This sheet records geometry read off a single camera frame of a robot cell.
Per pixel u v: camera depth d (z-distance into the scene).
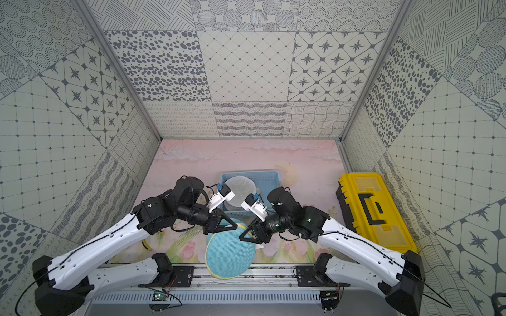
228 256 0.60
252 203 0.60
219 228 0.59
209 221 0.55
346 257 0.47
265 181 1.01
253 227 0.58
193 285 0.73
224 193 0.58
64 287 0.39
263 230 0.56
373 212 0.74
